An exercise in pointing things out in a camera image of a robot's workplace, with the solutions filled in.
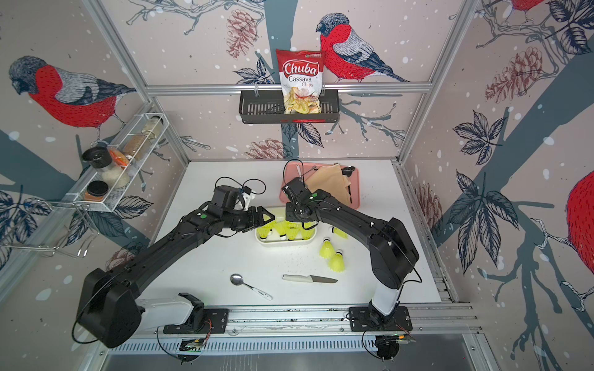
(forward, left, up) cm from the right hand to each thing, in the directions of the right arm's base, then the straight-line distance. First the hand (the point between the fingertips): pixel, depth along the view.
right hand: (290, 214), depth 87 cm
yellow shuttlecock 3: (-5, -6, -7) cm, 10 cm away
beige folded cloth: (+27, -17, -11) cm, 34 cm away
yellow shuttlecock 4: (-19, -15, +23) cm, 34 cm away
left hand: (-5, +6, +7) cm, 10 cm away
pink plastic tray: (+34, +1, -12) cm, 36 cm away
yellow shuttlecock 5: (-9, -14, -12) cm, 21 cm away
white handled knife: (-20, -8, -11) cm, 24 cm away
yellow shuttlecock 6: (-14, -18, -11) cm, 25 cm away
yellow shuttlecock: (-2, +4, -6) cm, 8 cm away
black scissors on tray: (+32, -26, -10) cm, 42 cm away
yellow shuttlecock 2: (-1, 0, -9) cm, 9 cm away
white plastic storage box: (-6, +7, -10) cm, 14 cm away
